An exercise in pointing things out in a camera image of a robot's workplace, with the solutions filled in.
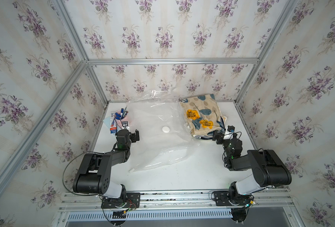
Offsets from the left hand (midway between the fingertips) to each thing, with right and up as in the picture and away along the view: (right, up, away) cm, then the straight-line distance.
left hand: (129, 131), depth 93 cm
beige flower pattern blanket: (+50, +10, +2) cm, 51 cm away
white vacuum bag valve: (+24, +1, +5) cm, 25 cm away
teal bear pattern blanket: (+52, -3, -5) cm, 52 cm away
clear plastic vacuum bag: (+24, -3, +5) cm, 25 cm away
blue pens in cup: (-6, +12, +6) cm, 15 cm away
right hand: (+62, +2, -3) cm, 62 cm away
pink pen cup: (-3, +9, +4) cm, 10 cm away
